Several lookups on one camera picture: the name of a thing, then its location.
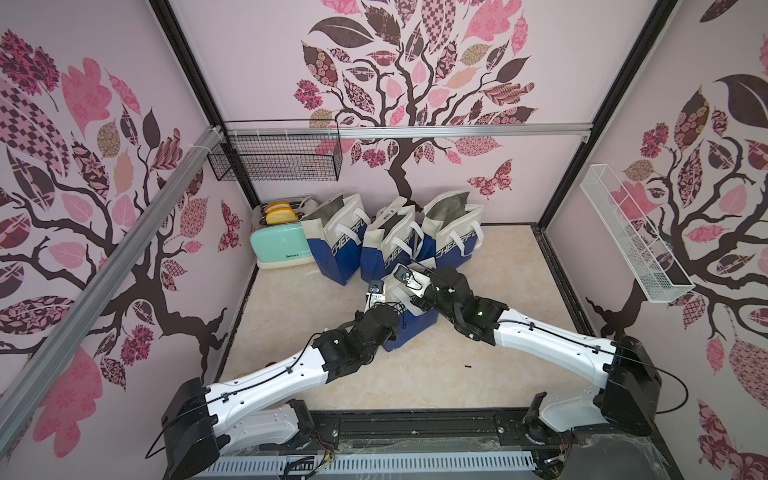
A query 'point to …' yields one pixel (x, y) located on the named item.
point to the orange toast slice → (277, 205)
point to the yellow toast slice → (281, 215)
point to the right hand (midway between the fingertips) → (415, 273)
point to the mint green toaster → (276, 245)
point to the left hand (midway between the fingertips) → (386, 314)
